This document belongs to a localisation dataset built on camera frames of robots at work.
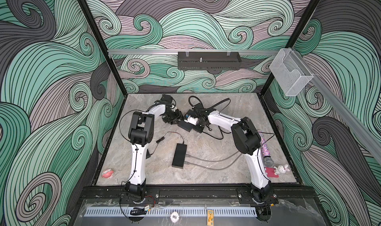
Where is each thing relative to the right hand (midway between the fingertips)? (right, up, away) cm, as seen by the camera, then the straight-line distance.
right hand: (196, 126), depth 100 cm
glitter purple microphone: (+40, -17, -19) cm, 47 cm away
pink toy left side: (-48, -21, -24) cm, 58 cm away
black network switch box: (-11, -15, -15) cm, 24 cm away
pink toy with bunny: (+42, -22, -21) cm, 52 cm away
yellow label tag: (+5, -37, -34) cm, 50 cm away
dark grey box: (-8, +1, -5) cm, 9 cm away
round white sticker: (-12, -34, -37) cm, 52 cm away
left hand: (-9, +5, +1) cm, 10 cm away
